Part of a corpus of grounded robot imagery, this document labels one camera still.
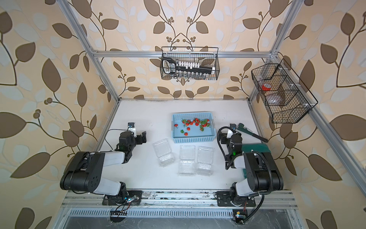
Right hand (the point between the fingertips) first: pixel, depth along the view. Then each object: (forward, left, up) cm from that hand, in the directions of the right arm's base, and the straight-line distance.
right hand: (227, 130), depth 92 cm
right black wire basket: (+8, -32, +20) cm, 38 cm away
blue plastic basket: (+8, +22, -7) cm, 25 cm away
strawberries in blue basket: (+11, +15, -7) cm, 20 cm away
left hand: (+2, +61, 0) cm, 61 cm away
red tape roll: (+12, -20, +25) cm, 34 cm away
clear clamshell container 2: (-17, +27, -6) cm, 33 cm away
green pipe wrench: (+7, -12, -7) cm, 16 cm away
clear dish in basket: (+1, -21, +25) cm, 33 cm away
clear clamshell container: (-8, +43, -7) cm, 45 cm away
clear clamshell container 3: (-14, +16, -8) cm, 23 cm away
